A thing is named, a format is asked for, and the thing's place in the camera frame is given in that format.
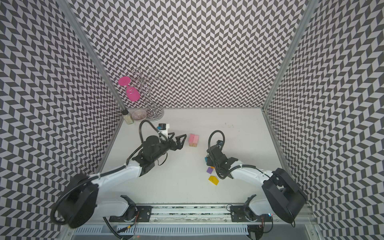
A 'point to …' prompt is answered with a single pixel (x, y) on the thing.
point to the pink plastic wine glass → (132, 93)
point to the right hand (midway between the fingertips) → (211, 161)
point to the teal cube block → (206, 159)
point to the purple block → (209, 170)
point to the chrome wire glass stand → (154, 113)
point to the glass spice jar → (127, 117)
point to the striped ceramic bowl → (139, 114)
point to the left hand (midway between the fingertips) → (181, 135)
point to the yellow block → (214, 180)
